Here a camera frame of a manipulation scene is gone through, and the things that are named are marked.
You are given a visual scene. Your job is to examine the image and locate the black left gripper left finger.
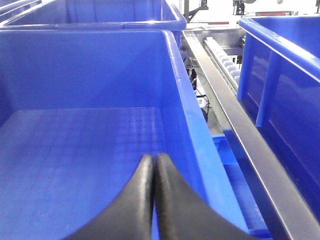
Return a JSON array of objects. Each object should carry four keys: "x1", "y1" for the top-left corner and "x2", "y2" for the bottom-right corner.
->
[{"x1": 63, "y1": 154, "x2": 155, "y2": 240}]

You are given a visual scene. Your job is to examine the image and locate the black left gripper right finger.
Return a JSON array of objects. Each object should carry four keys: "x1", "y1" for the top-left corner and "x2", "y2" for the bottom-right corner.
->
[{"x1": 154, "y1": 152, "x2": 260, "y2": 240}]

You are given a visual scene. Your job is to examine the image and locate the blue plastic bin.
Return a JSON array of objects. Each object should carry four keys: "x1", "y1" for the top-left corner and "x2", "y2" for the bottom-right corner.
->
[
  {"x1": 0, "y1": 0, "x2": 43, "y2": 25},
  {"x1": 0, "y1": 0, "x2": 188, "y2": 32},
  {"x1": 211, "y1": 129, "x2": 273, "y2": 240},
  {"x1": 236, "y1": 16, "x2": 320, "y2": 213},
  {"x1": 0, "y1": 29, "x2": 250, "y2": 240}
]

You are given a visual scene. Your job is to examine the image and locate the slanted steel rack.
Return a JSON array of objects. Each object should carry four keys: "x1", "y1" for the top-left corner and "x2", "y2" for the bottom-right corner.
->
[{"x1": 180, "y1": 24, "x2": 320, "y2": 240}]

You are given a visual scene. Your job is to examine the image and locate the small white device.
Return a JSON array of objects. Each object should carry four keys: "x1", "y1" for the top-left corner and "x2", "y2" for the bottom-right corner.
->
[{"x1": 194, "y1": 96, "x2": 208, "y2": 108}]

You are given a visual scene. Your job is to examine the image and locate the black metal stand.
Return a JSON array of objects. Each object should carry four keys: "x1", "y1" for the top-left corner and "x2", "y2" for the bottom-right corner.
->
[{"x1": 183, "y1": 0, "x2": 210, "y2": 22}]

